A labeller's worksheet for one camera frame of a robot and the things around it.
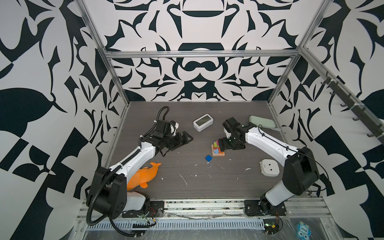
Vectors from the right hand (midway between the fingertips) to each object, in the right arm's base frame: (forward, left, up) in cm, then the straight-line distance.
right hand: (227, 146), depth 86 cm
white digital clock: (+20, +13, -4) cm, 24 cm away
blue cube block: (-3, +10, -9) cm, 14 cm away
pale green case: (+23, -31, -9) cm, 40 cm away
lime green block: (+2, +6, -1) cm, 7 cm away
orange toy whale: (-15, +46, -3) cm, 48 cm away
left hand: (+1, +21, +7) cm, 22 cm away
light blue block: (-1, +6, -5) cm, 8 cm away
